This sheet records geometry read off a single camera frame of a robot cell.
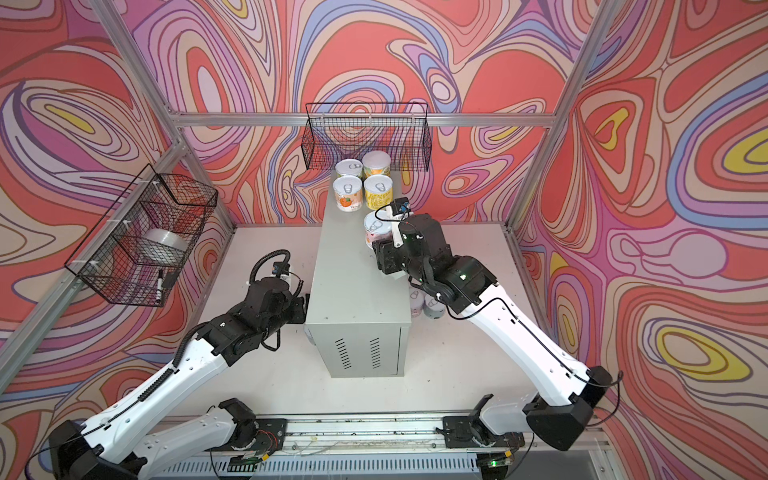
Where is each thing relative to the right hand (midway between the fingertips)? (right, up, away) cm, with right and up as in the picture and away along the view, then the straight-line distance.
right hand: (388, 248), depth 68 cm
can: (+14, -18, +22) cm, 32 cm away
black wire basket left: (-59, 0, +2) cm, 59 cm away
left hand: (-21, -12, +10) cm, 26 cm away
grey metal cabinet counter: (-6, -13, -10) cm, 17 cm away
